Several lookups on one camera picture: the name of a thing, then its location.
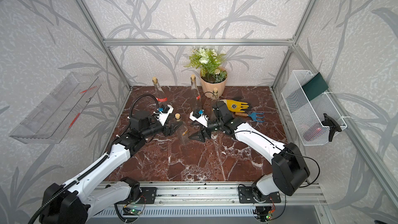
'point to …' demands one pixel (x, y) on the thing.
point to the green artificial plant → (208, 61)
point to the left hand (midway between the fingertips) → (178, 119)
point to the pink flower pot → (212, 78)
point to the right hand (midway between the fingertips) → (192, 128)
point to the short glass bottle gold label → (183, 133)
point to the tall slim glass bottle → (196, 104)
